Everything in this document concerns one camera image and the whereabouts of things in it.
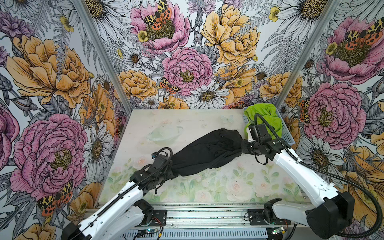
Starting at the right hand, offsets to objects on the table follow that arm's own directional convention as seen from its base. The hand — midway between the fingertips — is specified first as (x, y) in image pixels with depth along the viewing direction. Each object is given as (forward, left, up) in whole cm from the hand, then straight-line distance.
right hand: (243, 152), depth 80 cm
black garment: (+8, +16, -11) cm, 21 cm away
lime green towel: (+36, -28, -7) cm, 46 cm away
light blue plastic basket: (+18, -36, -11) cm, 41 cm away
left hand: (-9, +39, -8) cm, 41 cm away
